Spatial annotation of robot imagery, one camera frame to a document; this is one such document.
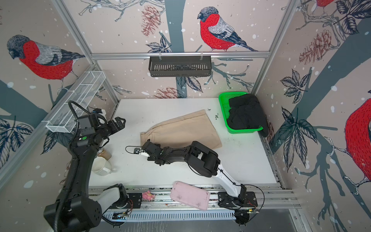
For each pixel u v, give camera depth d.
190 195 0.73
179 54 0.99
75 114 0.56
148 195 0.73
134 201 0.73
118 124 0.70
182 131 1.00
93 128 0.57
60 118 0.69
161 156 0.70
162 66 0.95
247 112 1.01
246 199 0.66
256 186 0.67
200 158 0.57
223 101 1.15
